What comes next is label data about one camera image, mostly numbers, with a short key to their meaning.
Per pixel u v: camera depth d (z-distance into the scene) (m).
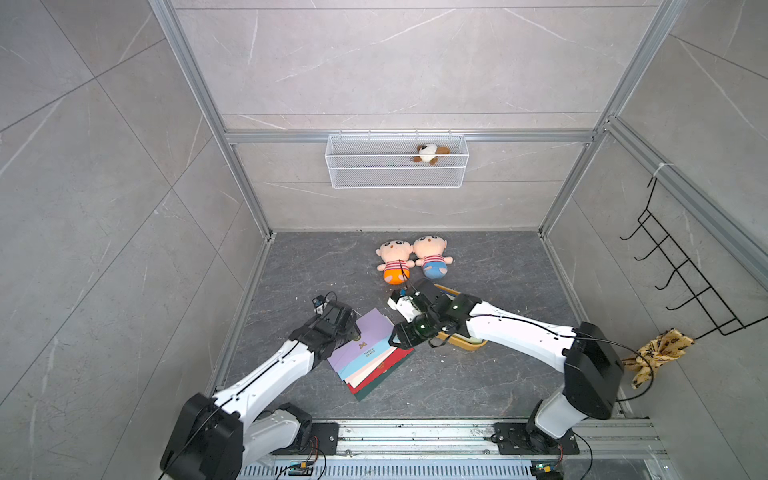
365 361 0.86
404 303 0.74
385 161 1.00
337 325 0.66
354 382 0.82
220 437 0.39
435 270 1.01
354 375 0.84
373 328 0.91
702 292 0.62
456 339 0.86
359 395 0.80
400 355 0.86
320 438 0.73
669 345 0.66
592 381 0.43
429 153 0.87
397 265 1.03
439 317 0.62
